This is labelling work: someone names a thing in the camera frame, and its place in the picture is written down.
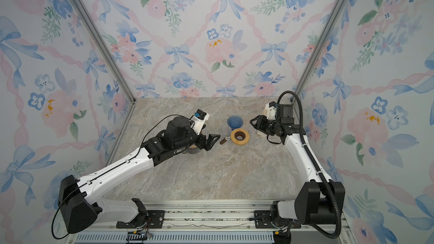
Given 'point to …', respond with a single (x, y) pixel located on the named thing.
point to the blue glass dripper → (234, 122)
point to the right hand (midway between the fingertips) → (254, 121)
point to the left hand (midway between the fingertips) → (212, 129)
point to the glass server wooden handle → (222, 141)
